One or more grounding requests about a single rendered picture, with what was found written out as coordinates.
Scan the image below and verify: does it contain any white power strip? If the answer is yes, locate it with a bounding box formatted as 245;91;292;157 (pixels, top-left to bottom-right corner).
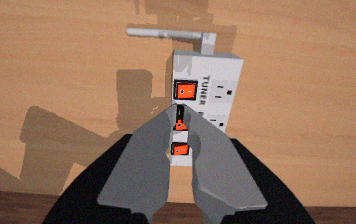
126;27;244;166

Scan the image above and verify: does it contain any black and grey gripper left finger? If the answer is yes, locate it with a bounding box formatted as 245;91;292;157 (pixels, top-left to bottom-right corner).
42;103;179;224

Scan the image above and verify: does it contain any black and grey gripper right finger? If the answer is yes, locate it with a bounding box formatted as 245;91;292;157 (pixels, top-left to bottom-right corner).
179;103;315;224

